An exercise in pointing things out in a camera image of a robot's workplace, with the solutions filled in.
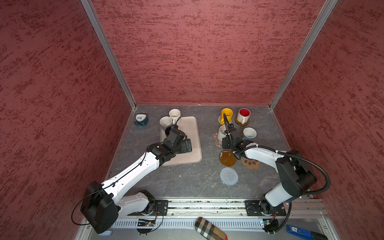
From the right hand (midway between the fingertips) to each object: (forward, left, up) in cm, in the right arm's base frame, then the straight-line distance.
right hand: (225, 142), depth 94 cm
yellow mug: (+23, -6, +3) cm, 24 cm away
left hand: (-8, +26, +10) cm, 29 cm away
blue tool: (-47, -29, -2) cm, 56 cm away
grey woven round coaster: (-20, 0, -5) cm, 20 cm away
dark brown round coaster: (+18, -14, -3) cm, 23 cm away
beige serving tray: (+18, +24, -4) cm, 30 cm away
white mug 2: (+24, +34, +3) cm, 42 cm away
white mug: (+16, +40, +4) cm, 43 cm away
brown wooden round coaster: (-9, -1, -5) cm, 10 cm away
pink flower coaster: (+1, +4, -3) cm, 5 cm away
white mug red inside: (+22, -17, +2) cm, 27 cm away
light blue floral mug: (+5, -17, +1) cm, 18 cm away
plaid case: (-45, +14, -1) cm, 47 cm away
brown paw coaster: (-13, -15, -5) cm, 20 cm away
